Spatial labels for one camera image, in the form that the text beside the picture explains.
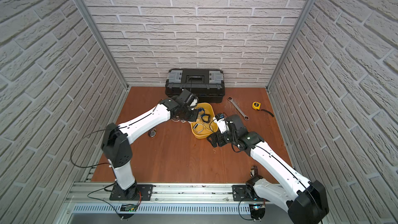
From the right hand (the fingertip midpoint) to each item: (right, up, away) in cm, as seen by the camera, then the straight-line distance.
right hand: (216, 135), depth 78 cm
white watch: (-10, +1, +18) cm, 20 cm away
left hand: (-9, +10, +6) cm, 14 cm away
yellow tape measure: (+31, +15, +28) cm, 44 cm away
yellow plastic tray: (-6, +3, +19) cm, 20 cm away
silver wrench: (+13, +19, +33) cm, 40 cm away
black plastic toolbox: (-4, +28, +19) cm, 34 cm away
